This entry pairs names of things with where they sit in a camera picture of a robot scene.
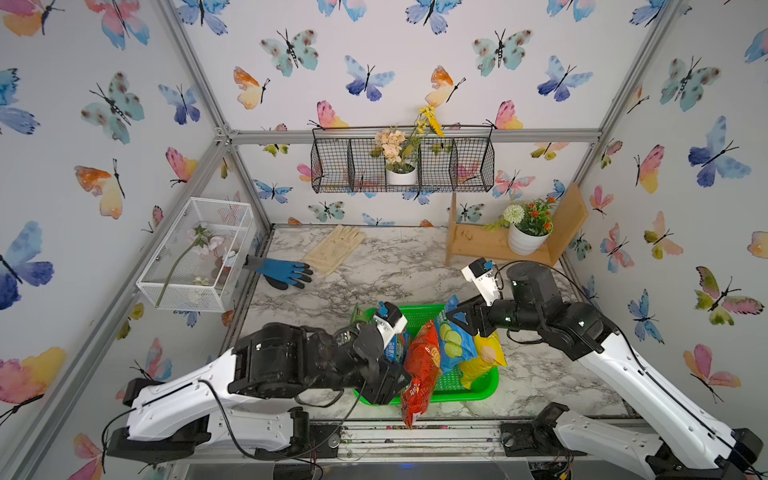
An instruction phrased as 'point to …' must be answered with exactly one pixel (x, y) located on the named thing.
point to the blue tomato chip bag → (398, 343)
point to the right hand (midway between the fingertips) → (457, 308)
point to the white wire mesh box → (197, 264)
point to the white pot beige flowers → (401, 165)
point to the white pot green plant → (529, 225)
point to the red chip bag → (422, 360)
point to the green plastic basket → (452, 387)
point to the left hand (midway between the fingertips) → (402, 375)
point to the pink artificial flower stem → (203, 242)
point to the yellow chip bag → (490, 355)
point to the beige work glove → (329, 255)
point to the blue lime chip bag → (456, 343)
